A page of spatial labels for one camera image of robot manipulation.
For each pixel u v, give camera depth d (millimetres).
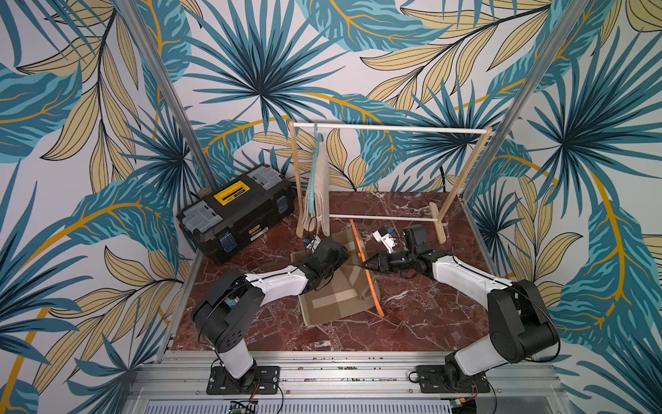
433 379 733
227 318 451
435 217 1121
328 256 693
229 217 896
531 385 751
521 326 445
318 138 1005
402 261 747
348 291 902
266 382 723
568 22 702
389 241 808
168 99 854
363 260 836
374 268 791
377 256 786
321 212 874
